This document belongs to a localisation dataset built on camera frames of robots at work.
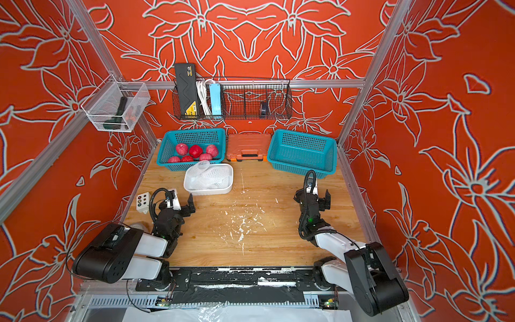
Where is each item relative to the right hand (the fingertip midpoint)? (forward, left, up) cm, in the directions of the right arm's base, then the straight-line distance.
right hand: (312, 188), depth 86 cm
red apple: (+25, +59, -4) cm, 65 cm away
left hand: (-3, +59, -3) cm, 59 cm away
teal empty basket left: (+27, +68, -5) cm, 73 cm away
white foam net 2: (+6, +44, -1) cm, 45 cm away
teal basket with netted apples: (+31, +2, -11) cm, 33 cm away
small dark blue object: (+29, +22, +21) cm, 42 cm away
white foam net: (+6, +54, -5) cm, 55 cm away
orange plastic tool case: (+30, +30, -5) cm, 43 cm away
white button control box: (-4, +78, -8) cm, 79 cm away
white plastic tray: (+1, +51, -7) cm, 51 cm away
